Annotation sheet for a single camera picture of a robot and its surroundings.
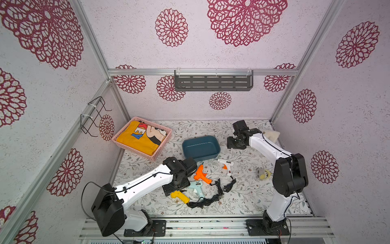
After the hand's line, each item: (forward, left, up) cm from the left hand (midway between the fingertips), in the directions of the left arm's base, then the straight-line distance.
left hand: (178, 188), depth 77 cm
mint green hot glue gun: (+4, -10, -8) cm, 13 cm away
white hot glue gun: (+18, -28, -9) cm, 35 cm away
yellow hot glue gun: (0, +1, -8) cm, 8 cm away
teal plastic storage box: (+32, -13, -11) cm, 37 cm away
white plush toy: (+33, -58, +2) cm, 66 cm away
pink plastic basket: (+20, +19, -4) cm, 28 cm away
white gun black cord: (+4, -27, -8) cm, 29 cm away
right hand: (+28, -30, +1) cm, 41 cm away
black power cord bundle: (-5, -13, -7) cm, 15 cm away
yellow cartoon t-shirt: (+36, +27, -4) cm, 45 cm away
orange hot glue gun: (+11, -11, -8) cm, 18 cm away
